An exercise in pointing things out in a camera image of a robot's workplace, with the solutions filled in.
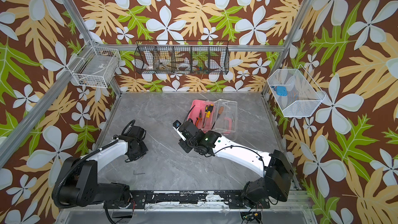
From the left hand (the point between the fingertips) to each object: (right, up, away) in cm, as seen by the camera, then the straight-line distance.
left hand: (143, 151), depth 90 cm
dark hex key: (0, -10, -8) cm, 13 cm away
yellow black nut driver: (+39, +22, +8) cm, 45 cm away
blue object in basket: (+80, +35, -4) cm, 87 cm away
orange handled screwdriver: (+47, +24, +10) cm, 54 cm away
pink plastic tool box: (+47, +21, +10) cm, 53 cm away
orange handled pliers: (+33, +18, +14) cm, 40 cm away
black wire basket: (+22, +58, +8) cm, 63 cm away
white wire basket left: (-26, +49, -4) cm, 56 cm away
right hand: (+24, +10, -12) cm, 29 cm away
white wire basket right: (+87, +32, -11) cm, 93 cm away
